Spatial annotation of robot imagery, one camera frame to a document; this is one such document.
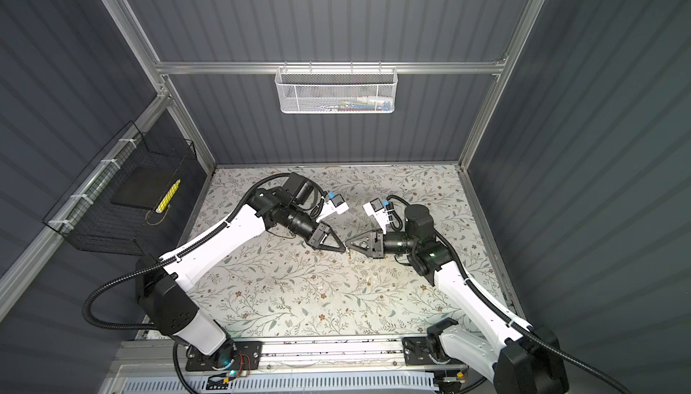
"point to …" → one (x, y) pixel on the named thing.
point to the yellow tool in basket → (168, 196)
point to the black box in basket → (142, 187)
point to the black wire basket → (86, 219)
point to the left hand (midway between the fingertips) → (343, 249)
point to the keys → (349, 256)
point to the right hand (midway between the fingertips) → (351, 249)
